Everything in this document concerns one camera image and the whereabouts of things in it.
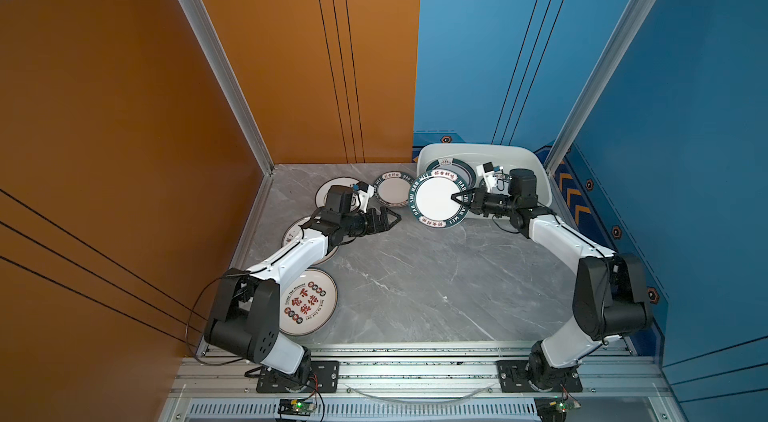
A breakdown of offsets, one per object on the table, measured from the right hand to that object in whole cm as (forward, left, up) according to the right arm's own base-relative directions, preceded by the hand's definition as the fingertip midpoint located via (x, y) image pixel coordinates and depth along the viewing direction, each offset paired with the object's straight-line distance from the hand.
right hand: (452, 199), depth 84 cm
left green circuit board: (-46, +41, -21) cm, 65 cm away
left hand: (-4, +17, -4) cm, 18 cm away
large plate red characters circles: (-22, +42, -19) cm, 51 cm away
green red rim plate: (+5, 0, +4) cm, 7 cm away
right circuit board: (-46, -21, -23) cm, 56 cm away
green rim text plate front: (+1, +6, 0) cm, 6 cm away
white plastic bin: (+32, -28, -14) cm, 45 cm away
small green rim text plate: (+22, +18, -20) cm, 35 cm away
